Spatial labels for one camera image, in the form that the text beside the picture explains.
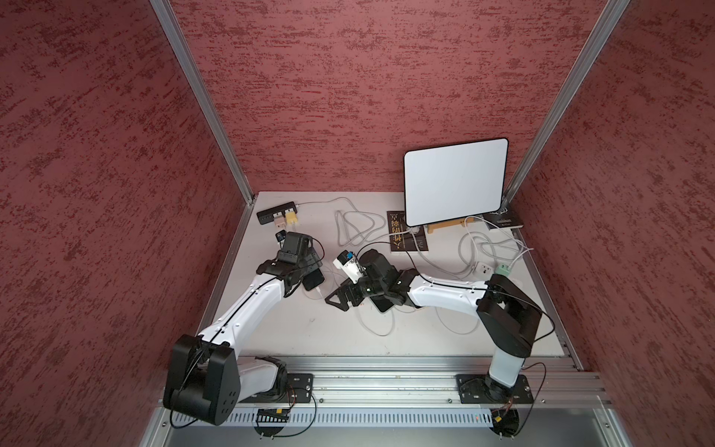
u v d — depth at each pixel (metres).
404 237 1.07
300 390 0.73
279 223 1.10
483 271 0.95
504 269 0.91
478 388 0.74
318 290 0.83
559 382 0.82
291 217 1.11
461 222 1.07
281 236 0.77
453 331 0.84
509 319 0.47
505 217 1.17
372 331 0.85
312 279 0.83
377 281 0.67
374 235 1.09
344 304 0.72
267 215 1.10
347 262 0.74
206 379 0.40
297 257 0.64
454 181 1.02
